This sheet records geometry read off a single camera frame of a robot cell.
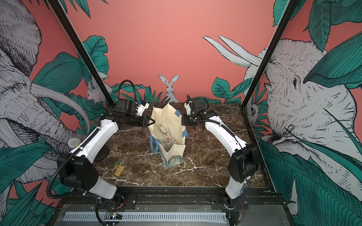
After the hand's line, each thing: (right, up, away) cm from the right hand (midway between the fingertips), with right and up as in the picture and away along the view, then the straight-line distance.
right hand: (179, 118), depth 83 cm
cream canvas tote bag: (-6, -1, +11) cm, 12 cm away
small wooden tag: (-37, -32, +1) cm, 49 cm away
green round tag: (-40, -29, +5) cm, 49 cm away
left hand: (-15, -1, -2) cm, 15 cm away
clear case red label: (-9, -14, +14) cm, 21 cm away
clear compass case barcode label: (-14, -7, +16) cm, 22 cm away
